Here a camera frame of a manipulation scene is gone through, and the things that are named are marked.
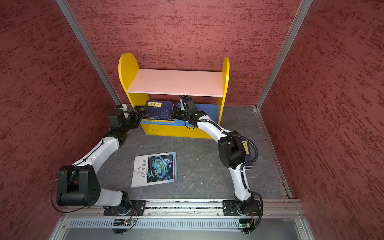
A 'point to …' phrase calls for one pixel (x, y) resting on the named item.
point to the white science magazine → (154, 169)
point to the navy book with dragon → (159, 109)
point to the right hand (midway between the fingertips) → (173, 115)
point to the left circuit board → (121, 222)
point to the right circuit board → (245, 223)
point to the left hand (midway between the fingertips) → (146, 113)
